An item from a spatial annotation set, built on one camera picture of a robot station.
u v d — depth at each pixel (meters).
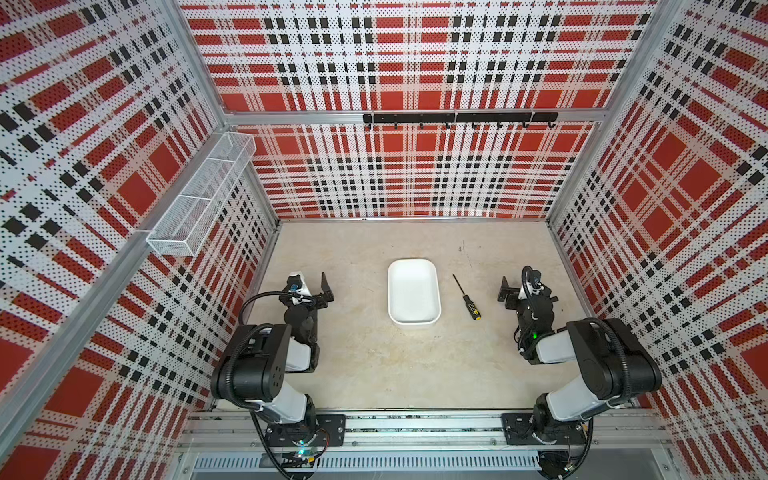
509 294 0.84
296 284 0.74
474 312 0.93
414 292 0.99
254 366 0.45
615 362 0.45
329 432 0.73
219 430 0.77
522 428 0.74
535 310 0.71
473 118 0.89
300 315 0.69
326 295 0.82
